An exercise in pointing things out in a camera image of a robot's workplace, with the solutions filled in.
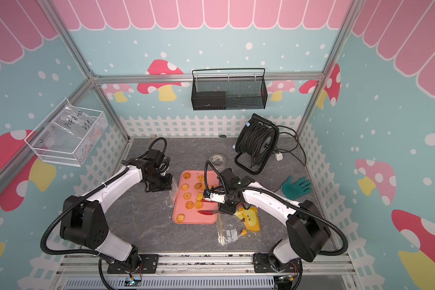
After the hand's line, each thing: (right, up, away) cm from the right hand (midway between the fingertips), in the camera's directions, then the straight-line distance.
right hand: (224, 203), depth 84 cm
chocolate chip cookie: (-21, +11, +18) cm, 30 cm away
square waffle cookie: (-13, +1, +10) cm, 16 cm away
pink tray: (-18, +1, +10) cm, 21 cm away
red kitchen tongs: (-7, -3, -3) cm, 8 cm away
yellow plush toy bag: (+12, -6, -1) cm, 14 cm away
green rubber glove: (+39, +4, +11) cm, 41 cm away
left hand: (-26, +6, +2) cm, 26 cm away
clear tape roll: (-3, +19, +22) cm, 30 cm away
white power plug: (+33, +22, +23) cm, 45 cm away
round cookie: (-21, -7, +3) cm, 23 cm away
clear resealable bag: (-26, +1, +5) cm, 27 cm away
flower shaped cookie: (-21, +6, +13) cm, 25 cm away
